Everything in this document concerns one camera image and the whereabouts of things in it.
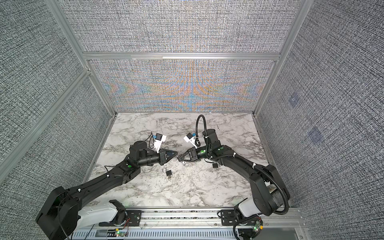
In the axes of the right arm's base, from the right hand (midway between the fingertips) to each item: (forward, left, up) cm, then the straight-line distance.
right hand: (180, 158), depth 74 cm
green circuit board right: (-27, -36, -18) cm, 48 cm away
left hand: (+1, +1, +1) cm, 1 cm away
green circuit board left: (-29, +27, -18) cm, 44 cm away
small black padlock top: (-1, 0, +1) cm, 2 cm away
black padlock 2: (0, +8, -17) cm, 19 cm away
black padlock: (+5, -20, -19) cm, 28 cm away
